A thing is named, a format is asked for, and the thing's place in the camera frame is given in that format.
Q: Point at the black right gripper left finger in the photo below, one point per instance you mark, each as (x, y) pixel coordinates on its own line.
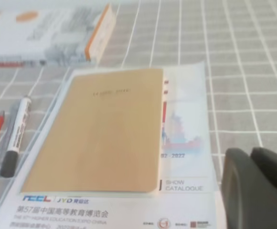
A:
(250, 199)

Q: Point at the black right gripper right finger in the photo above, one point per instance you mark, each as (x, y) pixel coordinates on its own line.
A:
(266, 160)

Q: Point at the white show catalogue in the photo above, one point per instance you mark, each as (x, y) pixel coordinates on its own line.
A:
(186, 184)

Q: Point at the grey checkered tablecloth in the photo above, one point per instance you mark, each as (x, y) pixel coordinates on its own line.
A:
(236, 38)

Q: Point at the tan classic notebook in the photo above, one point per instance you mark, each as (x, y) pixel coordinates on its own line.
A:
(105, 136)

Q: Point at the white orange ROS book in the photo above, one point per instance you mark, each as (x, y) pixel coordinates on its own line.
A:
(59, 36)

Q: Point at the white black marker on table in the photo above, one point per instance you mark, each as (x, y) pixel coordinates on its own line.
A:
(13, 149)

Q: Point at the red book under ROS book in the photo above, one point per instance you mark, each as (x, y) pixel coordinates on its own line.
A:
(20, 64)

